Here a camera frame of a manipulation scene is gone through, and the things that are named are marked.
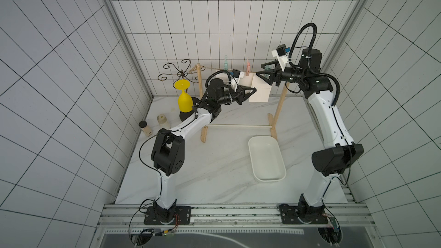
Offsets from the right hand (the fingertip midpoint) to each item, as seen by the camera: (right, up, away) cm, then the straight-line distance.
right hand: (263, 65), depth 71 cm
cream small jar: (-52, -26, +24) cm, 63 cm away
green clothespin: (-16, +10, +32) cm, 37 cm away
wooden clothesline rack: (+13, -26, +34) cm, 44 cm away
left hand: (-3, -11, +5) cm, 12 cm away
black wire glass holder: (-38, 0, +16) cm, 41 cm away
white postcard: (+1, -9, +3) cm, 10 cm away
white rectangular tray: (+6, -46, +18) cm, 50 cm away
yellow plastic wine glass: (-37, -14, +16) cm, 43 cm away
